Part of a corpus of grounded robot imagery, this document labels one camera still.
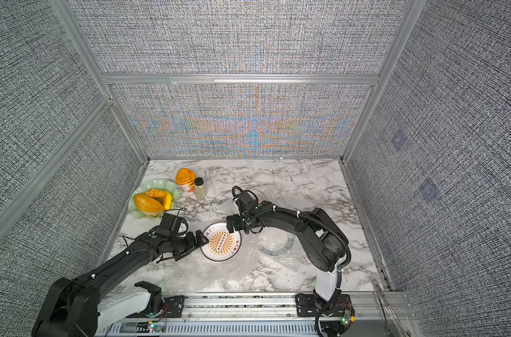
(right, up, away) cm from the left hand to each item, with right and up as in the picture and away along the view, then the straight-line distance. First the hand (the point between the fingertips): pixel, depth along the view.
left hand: (204, 244), depth 84 cm
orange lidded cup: (-12, +26, +14) cm, 32 cm away
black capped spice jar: (-6, +20, +18) cm, 28 cm away
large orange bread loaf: (-26, +14, +7) cm, 31 cm away
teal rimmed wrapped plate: (+29, 0, +3) cm, 29 cm away
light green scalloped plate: (-26, +23, +19) cm, 40 cm away
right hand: (+12, +8, +6) cm, 15 cm away
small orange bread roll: (-23, +19, +11) cm, 32 cm away
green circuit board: (-15, -23, -14) cm, 31 cm away
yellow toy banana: (-20, +16, +13) cm, 29 cm away
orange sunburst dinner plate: (+7, -1, +3) cm, 8 cm away
